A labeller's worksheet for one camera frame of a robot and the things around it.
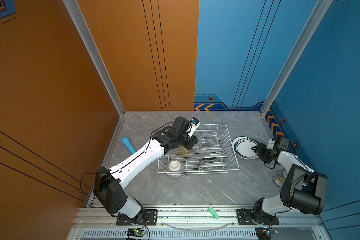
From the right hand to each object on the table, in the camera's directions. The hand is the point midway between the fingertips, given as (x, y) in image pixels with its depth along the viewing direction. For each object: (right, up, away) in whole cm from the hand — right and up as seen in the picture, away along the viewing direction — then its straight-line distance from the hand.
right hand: (254, 150), depth 92 cm
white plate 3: (-28, -6, -11) cm, 30 cm away
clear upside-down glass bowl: (-49, -10, -9) cm, 51 cm away
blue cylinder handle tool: (-83, +5, +9) cm, 84 cm away
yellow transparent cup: (-44, -1, -2) cm, 44 cm away
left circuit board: (-67, -36, -21) cm, 78 cm away
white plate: (-5, +1, +8) cm, 9 cm away
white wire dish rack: (-26, -1, -2) cm, 26 cm away
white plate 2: (-27, -2, -7) cm, 28 cm away
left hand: (-38, +9, -14) cm, 41 cm away
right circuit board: (-5, -36, -21) cm, 42 cm away
